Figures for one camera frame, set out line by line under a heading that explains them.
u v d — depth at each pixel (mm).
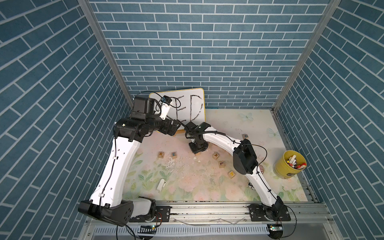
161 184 806
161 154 931
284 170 777
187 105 960
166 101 576
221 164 887
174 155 931
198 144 805
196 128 723
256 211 740
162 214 732
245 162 587
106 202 365
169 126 578
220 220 723
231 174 844
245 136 1021
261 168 883
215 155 931
